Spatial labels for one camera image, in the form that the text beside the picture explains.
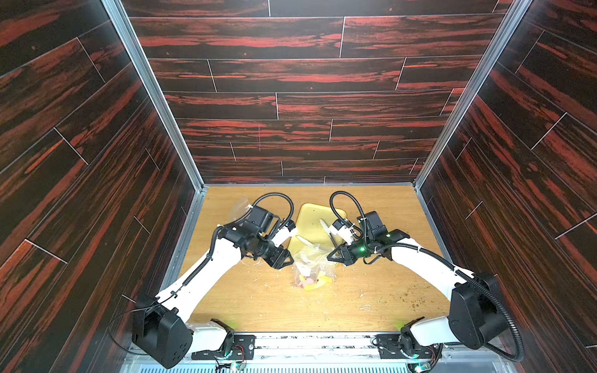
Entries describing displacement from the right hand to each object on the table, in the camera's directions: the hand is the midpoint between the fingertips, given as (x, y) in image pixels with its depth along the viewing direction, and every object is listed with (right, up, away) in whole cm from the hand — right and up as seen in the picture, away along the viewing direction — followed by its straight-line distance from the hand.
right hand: (332, 255), depth 83 cm
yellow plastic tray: (-8, +8, +21) cm, 24 cm away
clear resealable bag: (-8, -3, -4) cm, 9 cm away
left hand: (-16, +1, -6) cm, 17 cm away
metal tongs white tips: (-6, +2, +14) cm, 15 cm away
